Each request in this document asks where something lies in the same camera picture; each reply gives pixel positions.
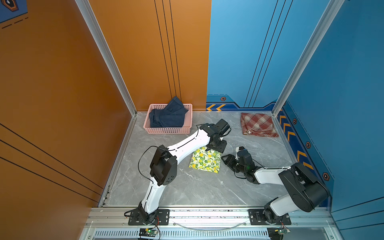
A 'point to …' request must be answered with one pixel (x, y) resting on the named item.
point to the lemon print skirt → (206, 160)
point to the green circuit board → (148, 232)
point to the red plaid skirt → (258, 124)
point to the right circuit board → (277, 233)
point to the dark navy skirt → (172, 115)
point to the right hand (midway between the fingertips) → (221, 160)
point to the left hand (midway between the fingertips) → (220, 146)
